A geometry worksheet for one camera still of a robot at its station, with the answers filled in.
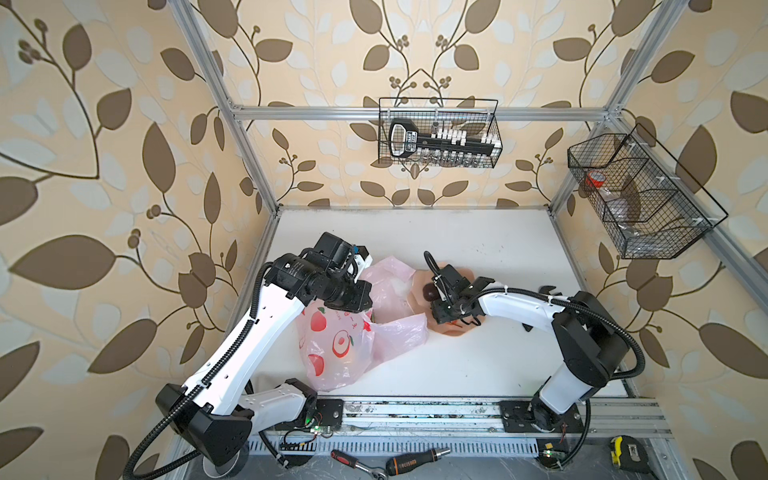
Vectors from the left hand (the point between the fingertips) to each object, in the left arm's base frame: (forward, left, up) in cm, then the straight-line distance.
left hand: (374, 302), depth 69 cm
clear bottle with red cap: (+33, -59, +10) cm, 69 cm away
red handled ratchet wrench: (-29, +4, -23) cm, 37 cm away
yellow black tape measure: (-25, -59, -20) cm, 67 cm away
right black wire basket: (+22, -68, +11) cm, 72 cm away
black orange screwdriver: (-29, -7, -20) cm, 36 cm away
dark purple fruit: (+13, -15, -18) cm, 27 cm away
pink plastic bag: (-7, +9, -10) cm, 15 cm away
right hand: (+8, -19, -22) cm, 30 cm away
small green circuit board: (-26, -43, -25) cm, 57 cm away
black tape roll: (-31, +30, -19) cm, 48 cm away
